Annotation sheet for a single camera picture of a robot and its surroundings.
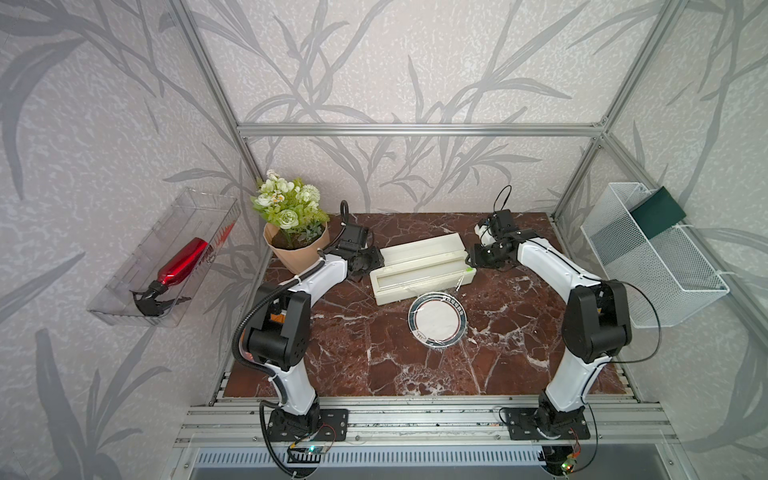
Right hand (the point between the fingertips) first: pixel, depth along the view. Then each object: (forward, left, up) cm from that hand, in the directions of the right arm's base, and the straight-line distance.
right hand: (471, 258), depth 94 cm
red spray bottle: (-20, +69, +24) cm, 76 cm away
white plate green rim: (-16, +11, -10) cm, 22 cm away
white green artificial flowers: (+7, +54, +18) cm, 57 cm away
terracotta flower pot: (-1, +53, +7) cm, 54 cm away
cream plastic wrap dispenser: (+1, +17, -6) cm, 18 cm away
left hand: (+1, +29, -1) cm, 29 cm away
